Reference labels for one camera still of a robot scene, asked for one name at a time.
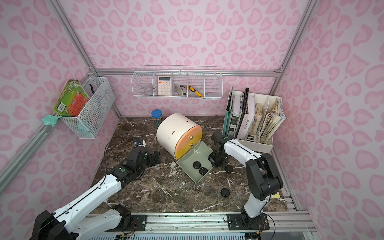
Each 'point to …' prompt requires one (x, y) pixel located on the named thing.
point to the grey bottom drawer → (186, 163)
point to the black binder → (243, 107)
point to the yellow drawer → (188, 145)
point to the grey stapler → (180, 90)
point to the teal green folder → (228, 113)
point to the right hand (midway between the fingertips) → (210, 163)
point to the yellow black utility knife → (191, 88)
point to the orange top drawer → (188, 136)
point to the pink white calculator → (164, 85)
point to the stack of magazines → (272, 121)
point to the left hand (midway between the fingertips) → (153, 152)
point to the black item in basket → (92, 88)
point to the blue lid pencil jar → (156, 114)
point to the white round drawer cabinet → (170, 128)
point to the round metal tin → (148, 91)
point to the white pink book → (248, 117)
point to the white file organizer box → (252, 141)
